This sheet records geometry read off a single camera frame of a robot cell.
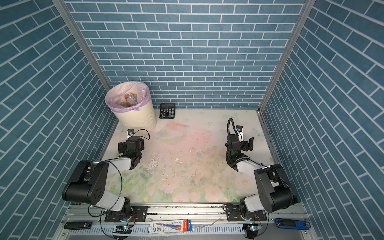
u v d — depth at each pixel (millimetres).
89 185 449
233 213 736
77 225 679
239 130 766
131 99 935
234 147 694
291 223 660
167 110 1185
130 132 805
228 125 655
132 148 738
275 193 443
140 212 738
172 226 696
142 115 918
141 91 912
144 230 696
